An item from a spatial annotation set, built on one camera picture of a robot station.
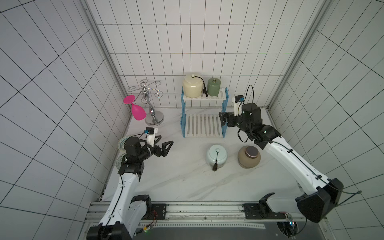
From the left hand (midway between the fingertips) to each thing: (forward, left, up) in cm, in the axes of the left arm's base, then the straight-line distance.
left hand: (165, 141), depth 78 cm
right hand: (+10, -29, +13) cm, 33 cm away
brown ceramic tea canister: (-6, -45, -5) cm, 46 cm away
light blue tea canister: (-5, -28, -8) cm, 29 cm away
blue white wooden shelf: (+24, -23, -17) cm, 37 cm away
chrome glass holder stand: (+31, +17, -19) cm, 40 cm away
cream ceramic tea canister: (+27, -14, +16) cm, 34 cm away
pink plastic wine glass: (+23, +21, -1) cm, 31 cm away
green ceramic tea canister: (+29, -27, +14) cm, 42 cm away
